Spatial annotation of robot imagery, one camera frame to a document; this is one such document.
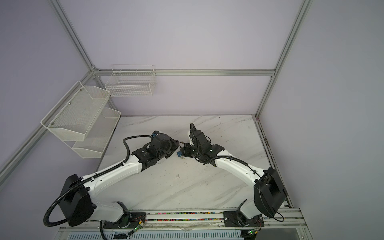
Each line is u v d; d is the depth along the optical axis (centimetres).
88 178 44
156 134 73
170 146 63
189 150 71
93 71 91
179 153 98
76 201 41
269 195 42
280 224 73
